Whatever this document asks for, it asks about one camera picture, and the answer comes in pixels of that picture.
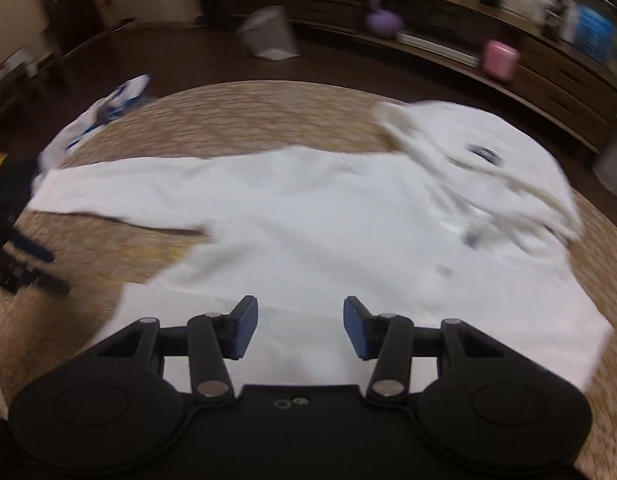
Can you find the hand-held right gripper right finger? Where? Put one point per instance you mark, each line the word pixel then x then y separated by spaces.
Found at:
pixel 354 327

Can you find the wooden television cabinet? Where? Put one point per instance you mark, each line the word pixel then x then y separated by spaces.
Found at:
pixel 553 95

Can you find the white waste bin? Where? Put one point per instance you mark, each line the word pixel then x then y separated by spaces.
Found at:
pixel 268 35

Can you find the long white box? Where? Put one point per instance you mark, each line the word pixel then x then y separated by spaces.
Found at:
pixel 438 47

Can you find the purple kettlebell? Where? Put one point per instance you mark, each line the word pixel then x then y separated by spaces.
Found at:
pixel 386 22

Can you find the blue bag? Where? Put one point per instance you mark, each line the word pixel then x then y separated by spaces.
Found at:
pixel 593 32

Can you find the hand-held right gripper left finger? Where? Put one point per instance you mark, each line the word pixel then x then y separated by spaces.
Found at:
pixel 246 327

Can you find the blue and white polo shirt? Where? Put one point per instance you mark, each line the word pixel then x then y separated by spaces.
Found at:
pixel 116 100

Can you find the white hoodie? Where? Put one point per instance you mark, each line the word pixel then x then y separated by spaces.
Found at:
pixel 313 220

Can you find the pink box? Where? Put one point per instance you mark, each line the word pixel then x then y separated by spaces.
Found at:
pixel 499 60

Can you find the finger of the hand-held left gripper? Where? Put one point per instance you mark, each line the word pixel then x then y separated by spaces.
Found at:
pixel 33 251
pixel 43 287

